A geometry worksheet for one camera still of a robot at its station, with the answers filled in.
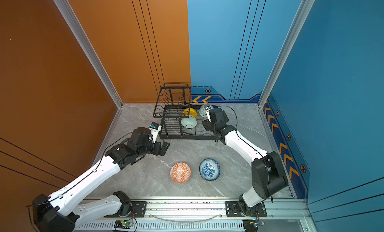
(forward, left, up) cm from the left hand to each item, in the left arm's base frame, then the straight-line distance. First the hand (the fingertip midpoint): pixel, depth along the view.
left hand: (163, 141), depth 78 cm
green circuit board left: (-34, +17, -20) cm, 43 cm away
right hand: (+17, -27, 0) cm, 32 cm away
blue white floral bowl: (-9, -25, -15) cm, 30 cm away
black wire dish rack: (+12, -8, +3) cm, 15 cm away
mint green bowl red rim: (+24, -13, -15) cm, 31 cm away
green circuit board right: (-34, -44, -19) cm, 59 cm away
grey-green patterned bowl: (+35, -22, -15) cm, 44 cm away
